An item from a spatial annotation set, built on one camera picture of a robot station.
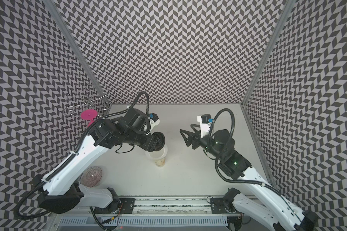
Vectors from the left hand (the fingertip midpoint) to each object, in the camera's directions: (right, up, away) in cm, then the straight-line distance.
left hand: (154, 144), depth 64 cm
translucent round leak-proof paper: (0, -7, +10) cm, 12 cm away
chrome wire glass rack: (-39, +21, +13) cm, 46 cm away
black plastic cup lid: (+3, +3, 0) cm, 5 cm away
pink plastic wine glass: (-34, +14, +8) cm, 38 cm away
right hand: (+15, +6, +1) cm, 16 cm away
